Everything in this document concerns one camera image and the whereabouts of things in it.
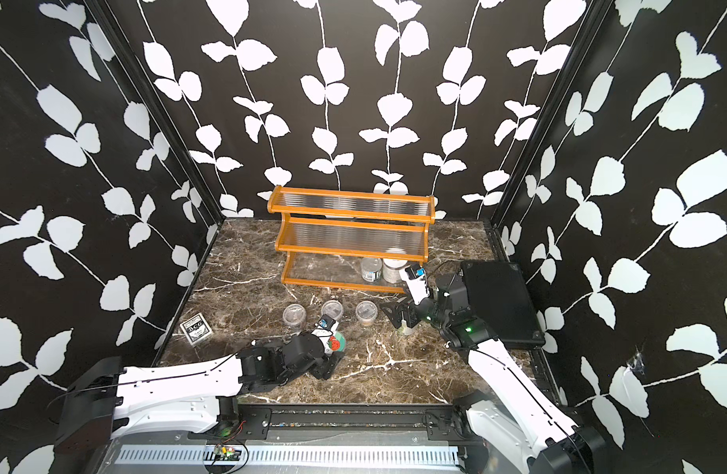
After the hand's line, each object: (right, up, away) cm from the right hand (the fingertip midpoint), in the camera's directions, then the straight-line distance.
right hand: (392, 293), depth 77 cm
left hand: (-15, -14, +2) cm, 21 cm away
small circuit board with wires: (-41, -38, -7) cm, 56 cm away
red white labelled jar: (-15, -14, +1) cm, 20 cm away
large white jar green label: (+5, -13, +12) cm, 19 cm away
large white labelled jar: (+1, +5, +18) cm, 19 cm away
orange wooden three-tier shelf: (-14, +15, +42) cm, 47 cm away
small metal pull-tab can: (-5, +5, +21) cm, 22 cm away
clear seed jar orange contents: (-7, -8, +12) cm, 16 cm away
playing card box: (-59, -13, +12) cm, 62 cm away
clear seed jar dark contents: (-17, -7, +13) cm, 23 cm away
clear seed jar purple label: (-29, -9, +10) cm, 32 cm away
